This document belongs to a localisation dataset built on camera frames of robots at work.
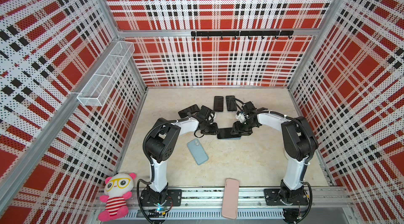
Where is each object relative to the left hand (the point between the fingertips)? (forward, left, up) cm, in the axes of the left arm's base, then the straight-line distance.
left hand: (217, 134), depth 95 cm
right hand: (-1, -11, +2) cm, 11 cm away
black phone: (+22, +18, -4) cm, 29 cm away
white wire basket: (+20, +71, +20) cm, 77 cm away
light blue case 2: (-10, +12, -2) cm, 16 cm away
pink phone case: (-36, -5, 0) cm, 37 cm away
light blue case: (-4, -11, +1) cm, 11 cm away
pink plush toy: (-31, +47, +6) cm, 56 cm away
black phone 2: (+25, -2, -1) cm, 25 cm away
